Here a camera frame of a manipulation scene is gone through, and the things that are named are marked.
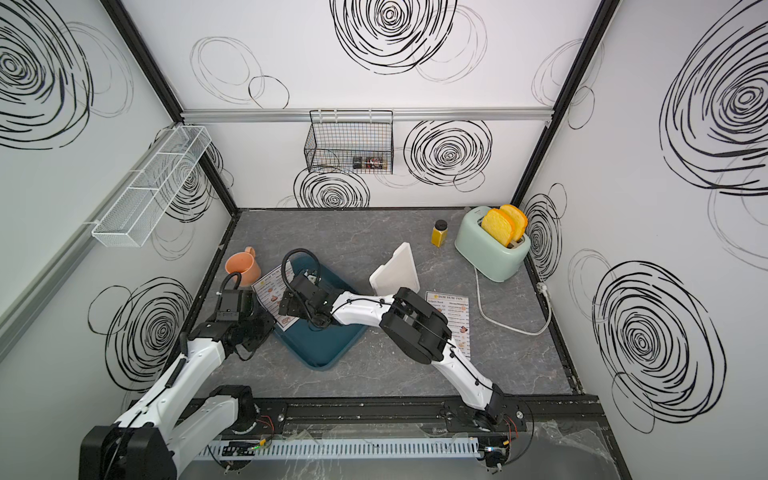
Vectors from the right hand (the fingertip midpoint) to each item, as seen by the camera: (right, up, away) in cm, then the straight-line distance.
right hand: (289, 307), depth 89 cm
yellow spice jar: (+48, +22, +15) cm, 55 cm away
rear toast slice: (+68, +26, -2) cm, 73 cm away
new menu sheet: (-8, +4, +5) cm, 10 cm away
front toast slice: (+63, +25, 0) cm, 68 cm away
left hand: (-3, -3, -4) cm, 6 cm away
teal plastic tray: (+12, -9, -8) cm, 17 cm away
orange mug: (-17, +12, +8) cm, 22 cm away
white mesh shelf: (-32, +26, -17) cm, 45 cm away
